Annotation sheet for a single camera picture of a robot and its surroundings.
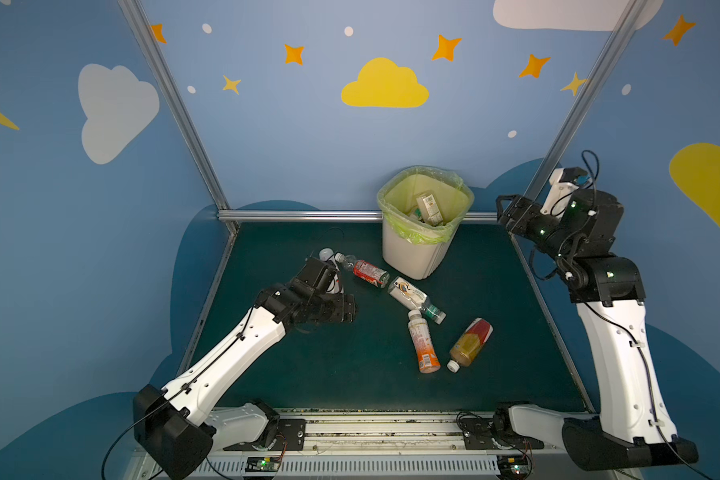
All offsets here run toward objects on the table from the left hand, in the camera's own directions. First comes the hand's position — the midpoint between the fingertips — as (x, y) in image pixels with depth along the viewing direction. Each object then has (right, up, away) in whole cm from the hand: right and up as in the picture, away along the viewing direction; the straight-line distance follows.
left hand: (350, 310), depth 75 cm
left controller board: (-21, -37, -4) cm, 42 cm away
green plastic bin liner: (+15, +32, +23) cm, 42 cm away
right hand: (+36, +26, -13) cm, 46 cm away
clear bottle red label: (+4, +8, +26) cm, 28 cm away
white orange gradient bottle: (+21, -15, +7) cm, 27 cm away
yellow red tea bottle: (+34, -12, +9) cm, 37 cm away
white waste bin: (+22, +12, +22) cm, 33 cm away
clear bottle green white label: (+26, +29, +24) cm, 46 cm away
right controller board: (+40, -37, -4) cm, 55 cm away
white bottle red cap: (-11, +14, +32) cm, 37 cm away
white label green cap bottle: (+20, 0, +21) cm, 28 cm away
